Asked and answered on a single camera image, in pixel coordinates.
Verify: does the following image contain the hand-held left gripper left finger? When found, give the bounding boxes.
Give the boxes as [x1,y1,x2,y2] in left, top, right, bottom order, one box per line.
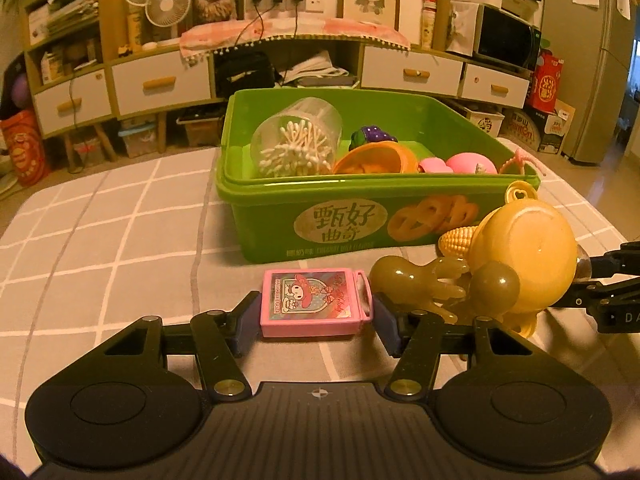
[102,290,263,404]

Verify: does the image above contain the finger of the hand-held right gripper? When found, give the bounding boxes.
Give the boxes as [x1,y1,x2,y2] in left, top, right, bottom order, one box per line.
[589,241,640,281]
[549,280,640,312]

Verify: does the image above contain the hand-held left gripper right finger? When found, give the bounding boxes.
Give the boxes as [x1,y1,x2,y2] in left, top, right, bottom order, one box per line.
[371,294,534,404]

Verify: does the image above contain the clear toy capsule ball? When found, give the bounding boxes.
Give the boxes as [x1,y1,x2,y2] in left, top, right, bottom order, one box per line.
[574,246,595,281]

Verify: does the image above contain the pink card box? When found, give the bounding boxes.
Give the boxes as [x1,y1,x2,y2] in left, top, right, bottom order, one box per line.
[260,267,374,340]

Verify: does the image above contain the green plastic storage box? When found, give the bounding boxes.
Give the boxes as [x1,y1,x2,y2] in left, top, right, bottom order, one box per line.
[216,88,544,264]

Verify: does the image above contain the orange toy bowl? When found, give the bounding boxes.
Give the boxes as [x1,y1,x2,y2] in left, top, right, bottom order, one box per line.
[332,142,419,176]

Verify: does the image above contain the pink capsule cap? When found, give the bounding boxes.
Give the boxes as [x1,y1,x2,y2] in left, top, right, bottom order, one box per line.
[419,157,454,175]

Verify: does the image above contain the pink octopus toy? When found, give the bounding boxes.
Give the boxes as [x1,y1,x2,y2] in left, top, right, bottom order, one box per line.
[446,147,544,179]

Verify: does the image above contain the clear cotton swab jar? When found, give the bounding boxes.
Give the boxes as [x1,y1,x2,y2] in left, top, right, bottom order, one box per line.
[251,97,344,179]

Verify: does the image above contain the purple grape toy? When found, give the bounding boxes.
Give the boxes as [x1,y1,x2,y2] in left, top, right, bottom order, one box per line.
[348,125,399,151]

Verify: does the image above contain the olive rubber octopus toy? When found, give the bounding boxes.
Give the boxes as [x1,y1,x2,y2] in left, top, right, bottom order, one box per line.
[369,255,524,326]

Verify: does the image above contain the yellow plastic bowl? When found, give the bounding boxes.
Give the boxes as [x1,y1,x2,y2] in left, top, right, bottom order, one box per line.
[467,182,581,339]

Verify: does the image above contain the yellow corn toy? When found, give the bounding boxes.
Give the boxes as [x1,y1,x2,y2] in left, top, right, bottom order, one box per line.
[438,226,482,261]

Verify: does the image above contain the printed cardboard box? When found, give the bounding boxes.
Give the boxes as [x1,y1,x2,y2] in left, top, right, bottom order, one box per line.
[537,100,576,156]

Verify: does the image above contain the white printed storage box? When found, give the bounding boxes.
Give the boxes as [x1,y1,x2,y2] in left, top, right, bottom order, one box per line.
[465,105,506,136]

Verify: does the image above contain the red gift box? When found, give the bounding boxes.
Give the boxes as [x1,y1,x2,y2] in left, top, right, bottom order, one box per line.
[525,50,565,114]

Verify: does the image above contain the grey refrigerator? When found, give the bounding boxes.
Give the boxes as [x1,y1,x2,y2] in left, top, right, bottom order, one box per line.
[541,0,640,164]

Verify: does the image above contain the clear storage bin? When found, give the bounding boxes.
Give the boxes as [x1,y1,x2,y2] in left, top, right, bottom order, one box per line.
[177,110,224,149]
[119,120,159,159]

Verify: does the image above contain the white cabinet drawer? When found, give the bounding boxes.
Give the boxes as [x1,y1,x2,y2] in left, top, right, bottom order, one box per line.
[460,62,531,109]
[32,67,112,136]
[110,50,214,119]
[360,46,464,97]

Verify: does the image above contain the black microwave oven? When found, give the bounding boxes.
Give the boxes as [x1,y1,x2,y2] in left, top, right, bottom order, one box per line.
[472,4,543,72]

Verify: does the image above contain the black bag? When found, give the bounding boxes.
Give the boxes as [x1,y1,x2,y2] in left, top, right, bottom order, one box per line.
[214,50,276,99]

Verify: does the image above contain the pile of papers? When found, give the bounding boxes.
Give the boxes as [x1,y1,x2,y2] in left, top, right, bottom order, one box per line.
[277,50,359,89]

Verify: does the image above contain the orange printed bag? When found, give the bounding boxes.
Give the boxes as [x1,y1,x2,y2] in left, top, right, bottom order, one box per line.
[0,110,51,187]

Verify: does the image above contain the wooden TV cabinet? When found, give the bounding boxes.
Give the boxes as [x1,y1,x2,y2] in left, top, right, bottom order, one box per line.
[22,0,544,157]

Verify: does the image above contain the pink table runner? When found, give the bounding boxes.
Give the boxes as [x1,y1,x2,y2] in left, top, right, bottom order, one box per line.
[179,16,411,69]

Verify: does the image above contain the purple ball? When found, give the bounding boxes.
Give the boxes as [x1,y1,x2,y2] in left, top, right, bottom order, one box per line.
[15,76,34,109]

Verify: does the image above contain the small white fan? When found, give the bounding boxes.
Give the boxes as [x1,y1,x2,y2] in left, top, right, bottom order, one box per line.
[145,0,192,41]

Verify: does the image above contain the wall socket strip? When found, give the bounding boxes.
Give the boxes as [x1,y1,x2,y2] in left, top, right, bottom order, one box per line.
[250,0,324,14]

